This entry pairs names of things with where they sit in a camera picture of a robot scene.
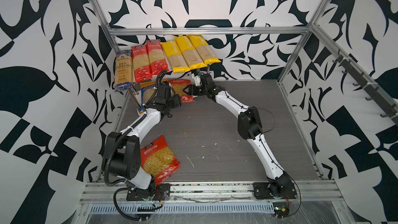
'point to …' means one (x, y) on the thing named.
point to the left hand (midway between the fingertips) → (175, 95)
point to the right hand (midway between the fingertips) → (185, 86)
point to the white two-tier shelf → (134, 90)
